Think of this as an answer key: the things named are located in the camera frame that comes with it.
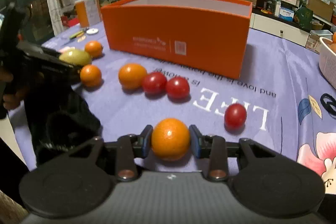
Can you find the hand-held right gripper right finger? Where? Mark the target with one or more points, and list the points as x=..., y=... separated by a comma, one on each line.
x=195, y=141

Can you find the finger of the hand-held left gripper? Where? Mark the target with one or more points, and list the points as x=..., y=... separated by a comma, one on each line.
x=65, y=75
x=47, y=56

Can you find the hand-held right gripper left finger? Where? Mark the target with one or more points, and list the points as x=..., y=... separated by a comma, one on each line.
x=145, y=141

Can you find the green pear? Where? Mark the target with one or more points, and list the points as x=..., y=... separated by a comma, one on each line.
x=77, y=56

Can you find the small tangerine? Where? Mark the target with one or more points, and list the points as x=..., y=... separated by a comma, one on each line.
x=93, y=48

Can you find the red cherry tomato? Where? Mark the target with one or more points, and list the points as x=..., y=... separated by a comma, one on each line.
x=235, y=115
x=154, y=83
x=177, y=87

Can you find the orange cardboard box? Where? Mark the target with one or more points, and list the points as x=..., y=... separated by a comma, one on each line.
x=178, y=37

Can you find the person's left hand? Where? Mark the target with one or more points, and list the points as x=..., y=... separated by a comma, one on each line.
x=14, y=98

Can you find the purple floral tablecloth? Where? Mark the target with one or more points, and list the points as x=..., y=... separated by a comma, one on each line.
x=118, y=113

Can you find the black cloth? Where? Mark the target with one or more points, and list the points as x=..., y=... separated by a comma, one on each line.
x=65, y=129

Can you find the television stand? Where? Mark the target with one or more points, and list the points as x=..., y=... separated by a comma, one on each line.
x=275, y=27

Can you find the white colander basket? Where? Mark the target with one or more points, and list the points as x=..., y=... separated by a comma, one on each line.
x=328, y=66

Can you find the clear plastic container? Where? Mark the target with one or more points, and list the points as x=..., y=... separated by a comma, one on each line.
x=315, y=41

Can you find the blue white box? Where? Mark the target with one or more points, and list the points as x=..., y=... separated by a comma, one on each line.
x=286, y=14

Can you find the dark green bag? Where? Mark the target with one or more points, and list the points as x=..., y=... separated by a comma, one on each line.
x=303, y=18

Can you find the large orange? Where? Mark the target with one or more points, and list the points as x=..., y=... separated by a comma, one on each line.
x=333, y=47
x=334, y=37

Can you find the brown cardboard box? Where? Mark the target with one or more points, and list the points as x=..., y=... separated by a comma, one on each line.
x=320, y=7

